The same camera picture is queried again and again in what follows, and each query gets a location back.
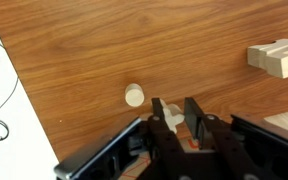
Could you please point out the flower shaped wooden block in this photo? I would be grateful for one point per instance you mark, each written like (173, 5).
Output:
(172, 115)

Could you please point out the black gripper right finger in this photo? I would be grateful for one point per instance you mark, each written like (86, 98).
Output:
(214, 140)

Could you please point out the large cardboard box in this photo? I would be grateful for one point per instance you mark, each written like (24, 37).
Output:
(285, 121)

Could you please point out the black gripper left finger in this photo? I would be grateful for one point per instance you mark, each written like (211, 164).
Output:
(165, 146)

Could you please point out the wooden cylinder block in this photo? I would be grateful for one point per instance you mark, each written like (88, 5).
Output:
(134, 95)

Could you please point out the wooden arch block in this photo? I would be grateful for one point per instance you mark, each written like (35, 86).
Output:
(274, 58)

